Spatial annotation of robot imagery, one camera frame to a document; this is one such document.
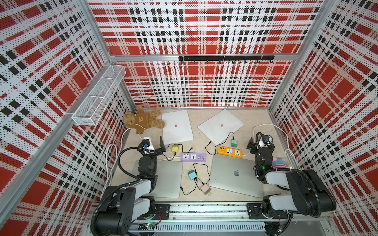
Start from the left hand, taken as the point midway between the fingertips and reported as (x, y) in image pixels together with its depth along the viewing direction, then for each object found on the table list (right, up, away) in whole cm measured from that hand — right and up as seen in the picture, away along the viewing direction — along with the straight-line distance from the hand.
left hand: (155, 137), depth 84 cm
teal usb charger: (+21, -22, 0) cm, 31 cm away
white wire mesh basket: (-45, +17, +11) cm, 50 cm away
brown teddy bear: (-16, +10, +21) cm, 28 cm away
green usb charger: (+50, -6, +15) cm, 52 cm away
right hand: (+64, -1, +5) cm, 64 cm away
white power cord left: (-24, -16, +6) cm, 29 cm away
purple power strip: (+22, -13, +7) cm, 27 cm away
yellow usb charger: (+10, -9, +12) cm, 18 cm away
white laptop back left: (+10, +4, +27) cm, 29 cm away
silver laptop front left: (+7, -26, +4) cm, 27 cm away
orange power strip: (+46, -10, +9) cm, 48 cm away
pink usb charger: (+29, -28, -5) cm, 41 cm away
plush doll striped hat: (+71, -15, -2) cm, 72 cm away
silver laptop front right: (+47, -22, +2) cm, 52 cm away
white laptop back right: (+43, +5, +29) cm, 52 cm away
